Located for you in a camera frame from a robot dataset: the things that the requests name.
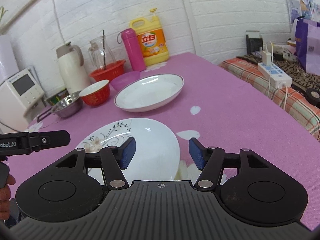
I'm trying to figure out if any black tape roll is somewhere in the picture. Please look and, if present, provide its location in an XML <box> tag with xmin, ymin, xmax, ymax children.
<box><xmin>305</xmin><ymin>88</ymin><xmax>320</xmax><ymax>108</ymax></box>

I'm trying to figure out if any green tin box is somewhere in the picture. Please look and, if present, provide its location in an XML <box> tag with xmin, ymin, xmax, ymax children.
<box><xmin>46</xmin><ymin>87</ymin><xmax>69</xmax><ymax>106</ymax></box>

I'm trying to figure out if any person's left hand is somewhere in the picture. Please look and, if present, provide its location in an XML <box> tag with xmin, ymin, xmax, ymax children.
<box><xmin>0</xmin><ymin>174</ymin><xmax>16</xmax><ymax>220</ymax></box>

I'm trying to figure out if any white power strip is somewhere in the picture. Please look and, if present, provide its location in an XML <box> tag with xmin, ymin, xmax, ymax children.
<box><xmin>258</xmin><ymin>63</ymin><xmax>292</xmax><ymax>89</ymax></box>

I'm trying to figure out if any yellow detergent bottle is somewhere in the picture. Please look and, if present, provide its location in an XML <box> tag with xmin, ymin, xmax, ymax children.
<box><xmin>129</xmin><ymin>8</ymin><xmax>169</xmax><ymax>67</ymax></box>

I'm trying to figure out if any pink thermos bottle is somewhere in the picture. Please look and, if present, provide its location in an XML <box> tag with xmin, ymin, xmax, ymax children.
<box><xmin>117</xmin><ymin>28</ymin><xmax>146</xmax><ymax>72</ymax></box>

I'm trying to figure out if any floral white plate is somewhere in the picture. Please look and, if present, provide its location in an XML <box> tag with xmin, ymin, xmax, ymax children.
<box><xmin>77</xmin><ymin>118</ymin><xmax>180</xmax><ymax>184</ymax></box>

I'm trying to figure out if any white thermos jug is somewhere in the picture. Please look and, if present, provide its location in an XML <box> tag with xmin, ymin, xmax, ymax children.
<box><xmin>56</xmin><ymin>42</ymin><xmax>91</xmax><ymax>94</ymax></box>

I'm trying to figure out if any stainless steel bowl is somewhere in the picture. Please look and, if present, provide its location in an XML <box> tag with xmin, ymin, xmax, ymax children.
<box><xmin>50</xmin><ymin>92</ymin><xmax>83</xmax><ymax>119</ymax></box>

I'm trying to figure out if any plaid cloth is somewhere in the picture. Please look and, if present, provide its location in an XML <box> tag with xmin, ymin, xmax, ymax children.
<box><xmin>219</xmin><ymin>57</ymin><xmax>319</xmax><ymax>140</ymax></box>

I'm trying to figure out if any clear glass pitcher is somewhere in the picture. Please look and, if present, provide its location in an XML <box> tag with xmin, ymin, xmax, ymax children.
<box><xmin>88</xmin><ymin>35</ymin><xmax>116</xmax><ymax>70</ymax></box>

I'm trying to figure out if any gold-rimmed white oval plate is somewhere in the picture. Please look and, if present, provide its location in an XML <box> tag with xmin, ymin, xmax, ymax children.
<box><xmin>114</xmin><ymin>74</ymin><xmax>184</xmax><ymax>113</ymax></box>

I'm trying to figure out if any leopard print cloth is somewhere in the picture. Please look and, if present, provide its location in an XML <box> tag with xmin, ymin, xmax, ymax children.
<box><xmin>237</xmin><ymin>53</ymin><xmax>320</xmax><ymax>93</ymax></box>

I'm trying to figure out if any red plastic basket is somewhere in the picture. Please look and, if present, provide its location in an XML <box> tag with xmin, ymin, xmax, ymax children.
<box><xmin>89</xmin><ymin>60</ymin><xmax>125</xmax><ymax>82</ymax></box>

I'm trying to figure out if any red and white bowl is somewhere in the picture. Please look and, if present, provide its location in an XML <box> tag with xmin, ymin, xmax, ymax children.
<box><xmin>79</xmin><ymin>80</ymin><xmax>110</xmax><ymax>107</ymax></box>

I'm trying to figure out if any purple paper bag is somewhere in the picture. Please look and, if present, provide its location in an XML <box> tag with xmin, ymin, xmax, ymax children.
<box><xmin>295</xmin><ymin>18</ymin><xmax>320</xmax><ymax>75</ymax></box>

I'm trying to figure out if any purple tablecloth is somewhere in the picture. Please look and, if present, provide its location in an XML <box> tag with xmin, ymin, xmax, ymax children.
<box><xmin>8</xmin><ymin>53</ymin><xmax>319</xmax><ymax>229</ymax></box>

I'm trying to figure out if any white appliance with screen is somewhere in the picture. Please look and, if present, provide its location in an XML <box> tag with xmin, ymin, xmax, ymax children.
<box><xmin>1</xmin><ymin>69</ymin><xmax>45</xmax><ymax>133</ymax></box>

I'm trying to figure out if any purple plastic bowl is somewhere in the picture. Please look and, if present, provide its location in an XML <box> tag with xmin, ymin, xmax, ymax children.
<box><xmin>111</xmin><ymin>71</ymin><xmax>140</xmax><ymax>92</ymax></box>

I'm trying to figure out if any black box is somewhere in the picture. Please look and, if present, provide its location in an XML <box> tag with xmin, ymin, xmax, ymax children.
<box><xmin>246</xmin><ymin>30</ymin><xmax>264</xmax><ymax>54</ymax></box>

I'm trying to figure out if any white charger plug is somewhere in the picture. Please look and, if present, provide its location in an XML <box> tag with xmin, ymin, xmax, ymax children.
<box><xmin>261</xmin><ymin>41</ymin><xmax>273</xmax><ymax>66</ymax></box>

